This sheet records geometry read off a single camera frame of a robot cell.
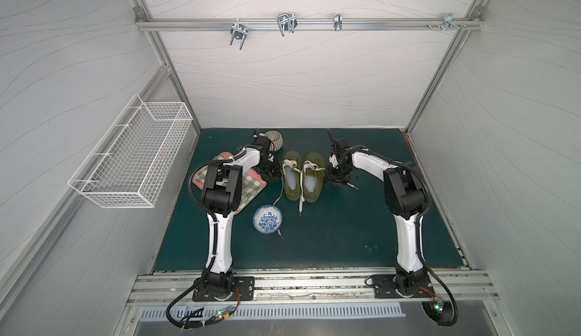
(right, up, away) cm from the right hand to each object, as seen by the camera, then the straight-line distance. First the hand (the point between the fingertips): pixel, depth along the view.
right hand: (330, 179), depth 101 cm
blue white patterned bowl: (-27, -14, -12) cm, 33 cm away
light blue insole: (-18, +1, -2) cm, 18 cm away
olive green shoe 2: (-8, +3, -5) cm, 10 cm away
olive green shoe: (-18, +10, +3) cm, 20 cm away
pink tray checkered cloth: (-36, -1, -2) cm, 36 cm away
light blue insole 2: (-9, -1, -4) cm, 10 cm away
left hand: (-20, +2, 0) cm, 21 cm away
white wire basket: (-68, +8, -34) cm, 76 cm away
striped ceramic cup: (-25, +19, +7) cm, 32 cm away
